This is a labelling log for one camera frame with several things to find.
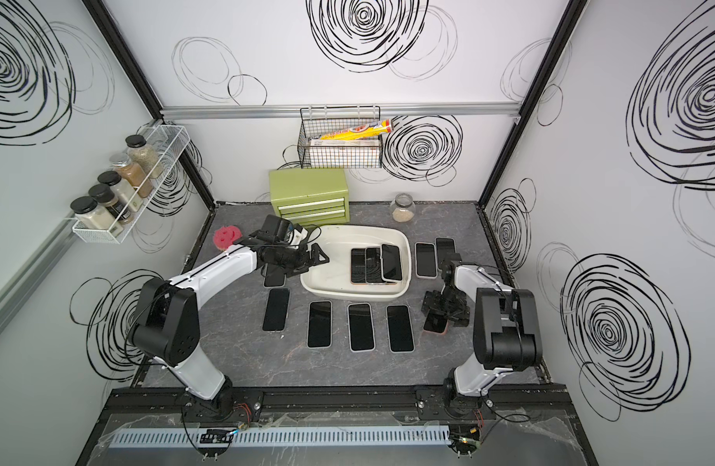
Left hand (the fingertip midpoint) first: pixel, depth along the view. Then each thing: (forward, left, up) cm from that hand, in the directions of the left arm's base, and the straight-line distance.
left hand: (318, 263), depth 88 cm
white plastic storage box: (+1, -4, -11) cm, 12 cm away
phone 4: (+10, -36, -11) cm, 39 cm away
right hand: (-11, -39, -11) cm, 42 cm away
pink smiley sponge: (+17, +37, -9) cm, 42 cm away
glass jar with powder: (+29, -28, -5) cm, 41 cm away
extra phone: (-12, -37, -13) cm, 41 cm away
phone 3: (-16, -26, -12) cm, 33 cm away
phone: (-10, +13, -13) cm, 21 cm away
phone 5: (+17, -44, -11) cm, 48 cm away
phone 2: (-14, -1, -12) cm, 19 cm away
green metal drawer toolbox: (+25, +5, +4) cm, 26 cm away
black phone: (-16, -14, -12) cm, 24 cm away
